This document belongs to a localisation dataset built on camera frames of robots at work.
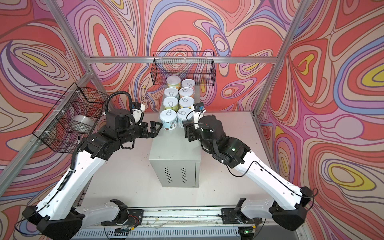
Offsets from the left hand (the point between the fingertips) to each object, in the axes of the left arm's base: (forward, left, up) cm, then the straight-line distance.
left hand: (155, 123), depth 67 cm
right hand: (-3, -16, +2) cm, 17 cm away
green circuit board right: (-38, -42, -36) cm, 67 cm away
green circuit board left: (-38, +18, -38) cm, 57 cm away
